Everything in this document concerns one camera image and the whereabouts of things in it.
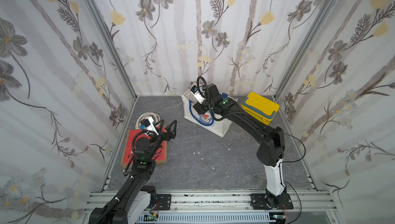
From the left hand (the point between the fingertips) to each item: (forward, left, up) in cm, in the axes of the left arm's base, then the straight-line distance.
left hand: (171, 120), depth 75 cm
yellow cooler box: (+16, -54, -12) cm, 58 cm away
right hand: (+14, -15, +1) cm, 21 cm away
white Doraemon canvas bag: (+12, -18, -19) cm, 29 cm away
